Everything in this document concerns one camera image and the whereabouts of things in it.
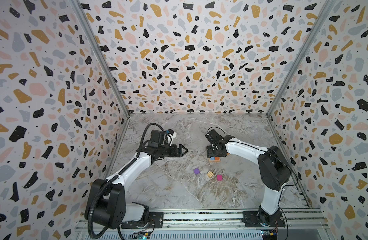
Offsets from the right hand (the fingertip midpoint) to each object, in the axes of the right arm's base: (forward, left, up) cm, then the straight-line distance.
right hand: (210, 150), depth 93 cm
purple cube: (-11, +8, -6) cm, 15 cm away
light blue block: (-3, -1, -4) cm, 6 cm away
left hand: (-5, +17, +10) cm, 20 cm away
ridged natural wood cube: (-13, 0, -4) cm, 14 cm away
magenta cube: (-15, -5, -7) cm, 17 cm away
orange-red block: (-3, -5, -5) cm, 7 cm away
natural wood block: (-4, -4, -5) cm, 8 cm away
